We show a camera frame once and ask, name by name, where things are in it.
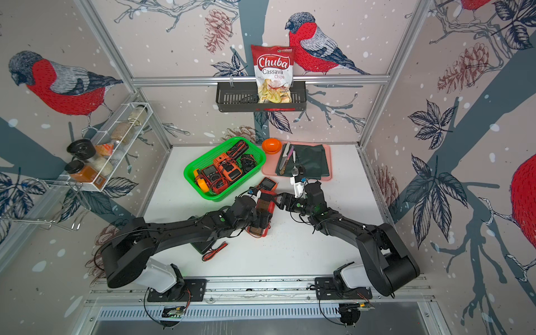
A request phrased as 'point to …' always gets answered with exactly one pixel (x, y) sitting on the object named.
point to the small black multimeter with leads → (238, 149)
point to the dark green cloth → (303, 160)
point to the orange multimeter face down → (229, 169)
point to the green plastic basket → (254, 149)
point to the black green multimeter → (203, 246)
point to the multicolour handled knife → (283, 168)
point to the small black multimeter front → (248, 162)
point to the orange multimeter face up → (268, 184)
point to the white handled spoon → (294, 170)
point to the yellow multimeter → (201, 181)
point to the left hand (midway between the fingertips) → (267, 210)
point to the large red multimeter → (264, 206)
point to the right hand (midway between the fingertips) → (275, 198)
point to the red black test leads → (209, 255)
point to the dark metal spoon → (301, 169)
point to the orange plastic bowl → (271, 146)
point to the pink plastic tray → (270, 161)
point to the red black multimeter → (218, 183)
